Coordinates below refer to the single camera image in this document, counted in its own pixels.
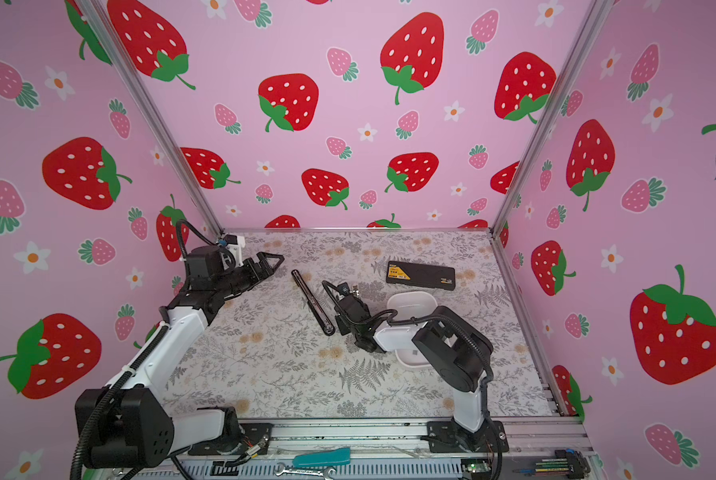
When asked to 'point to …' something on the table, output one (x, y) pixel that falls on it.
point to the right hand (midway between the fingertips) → (343, 309)
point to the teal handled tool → (319, 459)
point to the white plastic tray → (418, 305)
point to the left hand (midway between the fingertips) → (275, 262)
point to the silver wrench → (282, 470)
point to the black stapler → (314, 306)
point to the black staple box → (420, 275)
